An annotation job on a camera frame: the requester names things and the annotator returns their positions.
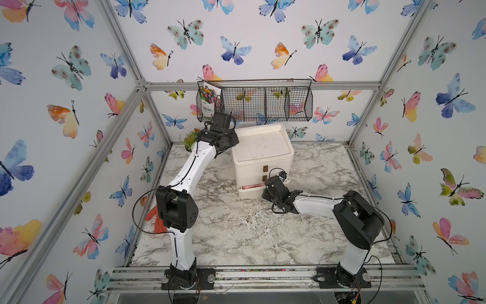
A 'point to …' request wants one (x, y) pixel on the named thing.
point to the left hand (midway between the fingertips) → (236, 137)
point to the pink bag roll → (253, 186)
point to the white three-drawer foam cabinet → (264, 151)
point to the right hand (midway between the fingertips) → (266, 188)
